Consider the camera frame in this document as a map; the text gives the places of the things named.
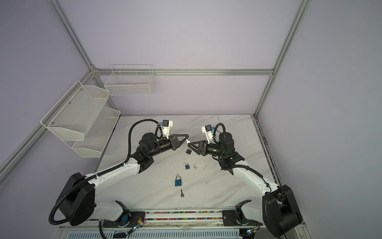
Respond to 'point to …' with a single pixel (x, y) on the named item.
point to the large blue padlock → (178, 181)
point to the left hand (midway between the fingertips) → (188, 136)
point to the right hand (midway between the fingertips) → (190, 145)
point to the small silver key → (195, 167)
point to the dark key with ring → (182, 195)
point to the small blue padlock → (187, 166)
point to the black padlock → (188, 152)
